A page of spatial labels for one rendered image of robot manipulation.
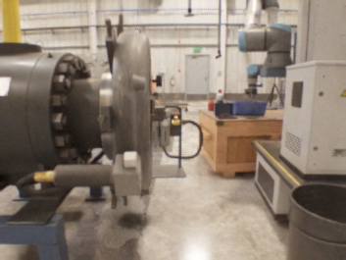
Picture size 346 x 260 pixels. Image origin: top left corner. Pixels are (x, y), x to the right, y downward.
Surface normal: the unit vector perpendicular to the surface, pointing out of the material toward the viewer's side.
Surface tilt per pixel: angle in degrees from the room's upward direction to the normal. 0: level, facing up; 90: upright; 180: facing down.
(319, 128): 90
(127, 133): 93
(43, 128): 93
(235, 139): 90
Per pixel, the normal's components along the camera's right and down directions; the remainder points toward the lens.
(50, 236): 0.07, 0.18
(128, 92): 0.09, -0.11
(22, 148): 0.07, 0.51
